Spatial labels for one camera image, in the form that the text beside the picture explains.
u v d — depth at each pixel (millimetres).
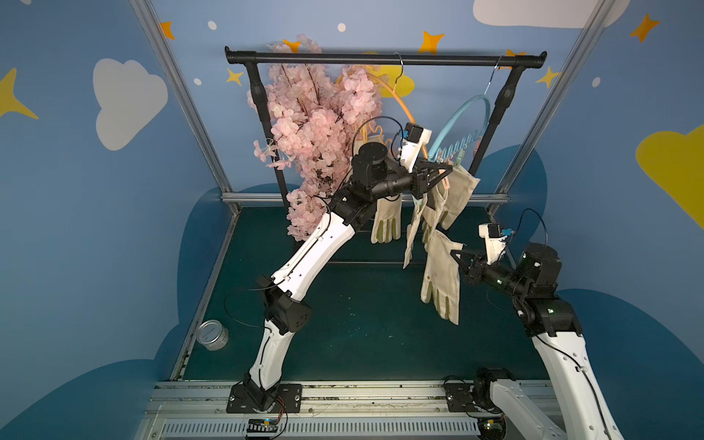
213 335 801
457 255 673
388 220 867
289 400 736
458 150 743
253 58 547
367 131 759
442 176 597
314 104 795
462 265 675
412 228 706
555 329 459
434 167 572
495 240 588
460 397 749
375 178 526
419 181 546
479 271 589
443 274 719
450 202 853
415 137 530
